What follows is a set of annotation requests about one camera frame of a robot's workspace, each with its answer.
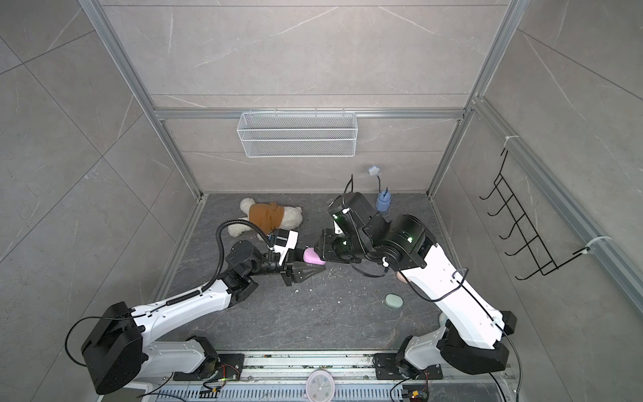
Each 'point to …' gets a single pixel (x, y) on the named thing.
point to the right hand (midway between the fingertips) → (316, 248)
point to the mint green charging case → (393, 301)
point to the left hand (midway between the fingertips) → (324, 257)
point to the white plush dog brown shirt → (267, 216)
